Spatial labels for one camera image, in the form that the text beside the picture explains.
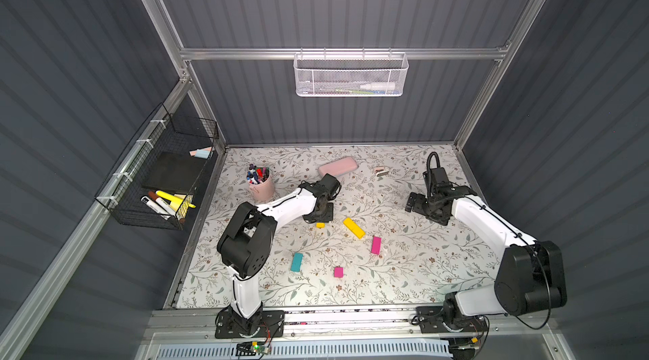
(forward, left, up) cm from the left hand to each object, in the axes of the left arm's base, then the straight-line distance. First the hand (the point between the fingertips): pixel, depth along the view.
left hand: (326, 219), depth 92 cm
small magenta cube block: (-18, -4, -3) cm, 19 cm away
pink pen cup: (+10, +24, +3) cm, 26 cm away
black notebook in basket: (+1, +44, +26) cm, 51 cm away
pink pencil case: (+27, -5, -2) cm, 28 cm away
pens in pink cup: (+14, +26, +9) cm, 31 cm away
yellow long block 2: (-2, -11, -4) cm, 11 cm away
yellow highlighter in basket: (-7, +42, +24) cm, 48 cm away
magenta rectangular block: (-9, -18, -4) cm, 20 cm away
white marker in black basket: (-10, +44, +25) cm, 52 cm away
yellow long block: (-1, +2, -2) cm, 4 cm away
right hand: (0, -33, +6) cm, 34 cm away
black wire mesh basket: (-9, +50, +31) cm, 60 cm away
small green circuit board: (-39, +18, -3) cm, 43 cm away
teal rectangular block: (-14, +10, -5) cm, 18 cm away
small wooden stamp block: (+24, -24, -1) cm, 34 cm away
